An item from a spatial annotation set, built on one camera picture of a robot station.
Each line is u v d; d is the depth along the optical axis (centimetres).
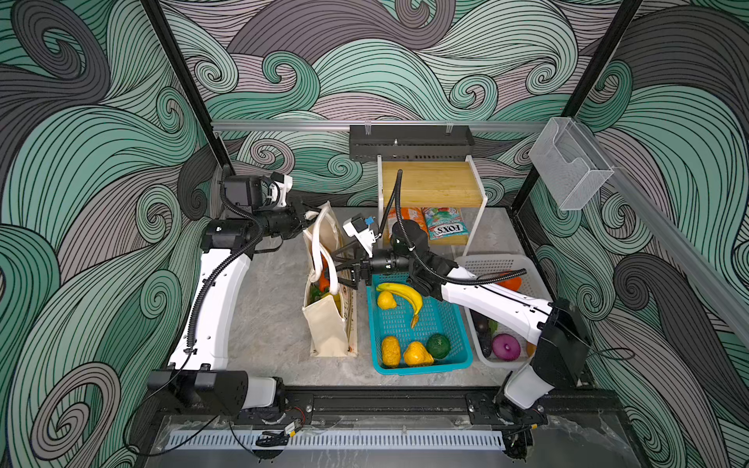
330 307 62
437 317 90
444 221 91
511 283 91
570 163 79
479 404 73
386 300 90
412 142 95
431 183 81
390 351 79
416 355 77
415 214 93
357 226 59
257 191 53
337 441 70
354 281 58
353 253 66
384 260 60
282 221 58
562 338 42
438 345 79
